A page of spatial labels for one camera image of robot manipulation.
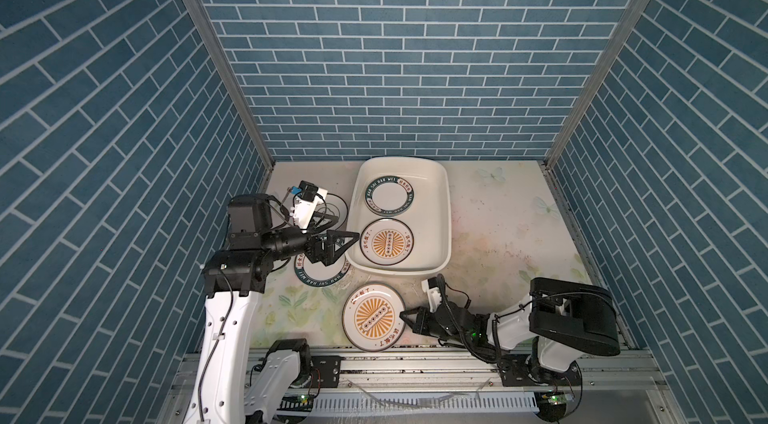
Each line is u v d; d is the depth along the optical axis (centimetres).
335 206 107
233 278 43
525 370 72
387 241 97
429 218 103
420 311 79
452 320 62
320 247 55
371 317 81
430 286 79
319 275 89
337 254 56
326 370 74
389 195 109
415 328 74
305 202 54
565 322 45
